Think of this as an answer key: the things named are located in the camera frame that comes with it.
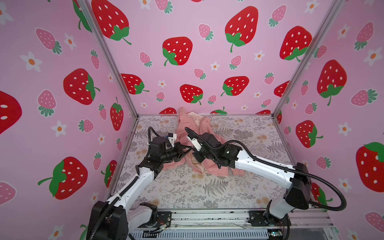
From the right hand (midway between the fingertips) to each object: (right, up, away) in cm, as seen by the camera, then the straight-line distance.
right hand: (192, 147), depth 76 cm
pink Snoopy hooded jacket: (+4, +12, +34) cm, 37 cm away
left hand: (0, 0, 0) cm, 0 cm away
